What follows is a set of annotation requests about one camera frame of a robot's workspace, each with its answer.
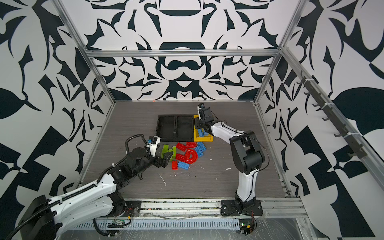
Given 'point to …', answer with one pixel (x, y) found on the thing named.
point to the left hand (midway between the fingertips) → (166, 147)
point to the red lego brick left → (181, 146)
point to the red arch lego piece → (191, 156)
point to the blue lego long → (205, 133)
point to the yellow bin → (207, 138)
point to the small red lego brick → (174, 165)
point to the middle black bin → (184, 128)
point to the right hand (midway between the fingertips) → (198, 118)
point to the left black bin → (165, 128)
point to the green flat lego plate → (165, 148)
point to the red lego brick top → (191, 144)
